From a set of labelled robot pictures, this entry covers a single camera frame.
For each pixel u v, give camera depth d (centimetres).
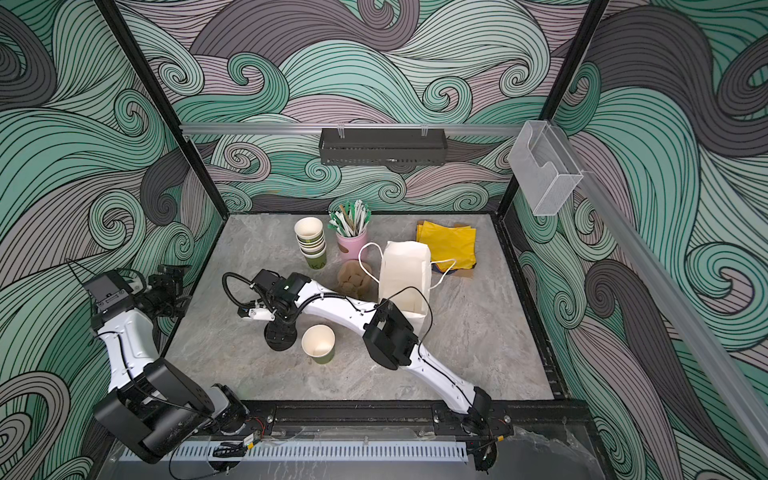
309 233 90
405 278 77
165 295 68
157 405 43
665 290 53
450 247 104
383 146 97
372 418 75
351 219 97
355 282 95
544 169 78
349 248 98
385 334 55
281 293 63
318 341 82
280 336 75
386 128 95
